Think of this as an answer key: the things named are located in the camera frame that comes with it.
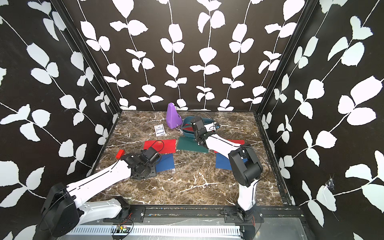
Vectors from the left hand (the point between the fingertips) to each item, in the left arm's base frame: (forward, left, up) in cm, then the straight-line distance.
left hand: (153, 171), depth 82 cm
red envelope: (+20, -1, -7) cm, 22 cm away
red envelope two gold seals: (+32, -20, -2) cm, 38 cm away
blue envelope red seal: (+8, -42, -10) cm, 44 cm away
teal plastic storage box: (+39, -19, -2) cm, 43 cm away
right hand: (+29, -25, +10) cm, 39 cm away
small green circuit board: (-25, +14, -6) cm, 29 cm away
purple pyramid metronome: (+37, -10, +1) cm, 39 cm away
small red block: (+15, +24, -6) cm, 29 cm away
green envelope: (+23, -21, -8) cm, 32 cm away
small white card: (+34, +1, -6) cm, 34 cm away
